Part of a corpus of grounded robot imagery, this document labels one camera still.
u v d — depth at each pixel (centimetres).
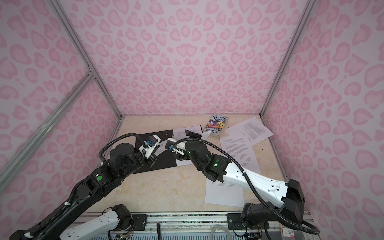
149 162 59
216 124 111
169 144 57
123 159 47
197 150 48
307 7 70
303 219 42
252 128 113
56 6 68
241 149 102
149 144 54
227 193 84
